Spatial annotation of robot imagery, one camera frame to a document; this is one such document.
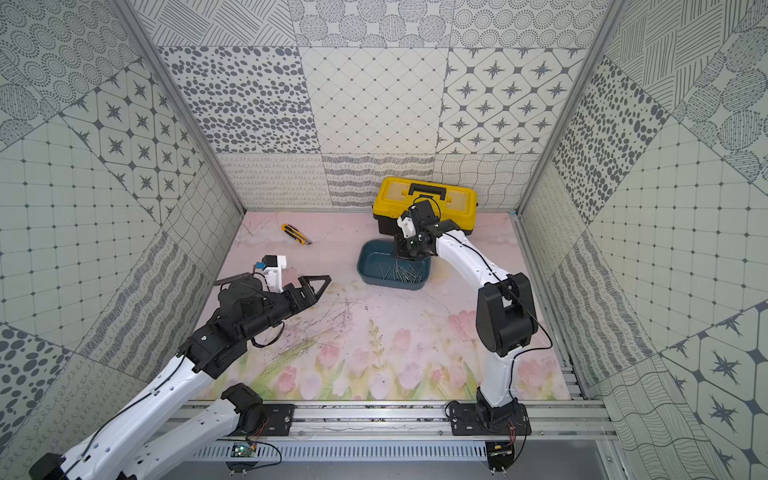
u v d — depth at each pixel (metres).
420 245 0.67
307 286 0.63
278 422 0.73
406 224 0.84
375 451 0.70
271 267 0.64
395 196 1.04
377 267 1.04
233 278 1.01
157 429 0.45
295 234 1.12
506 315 0.49
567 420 0.76
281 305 0.61
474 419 0.74
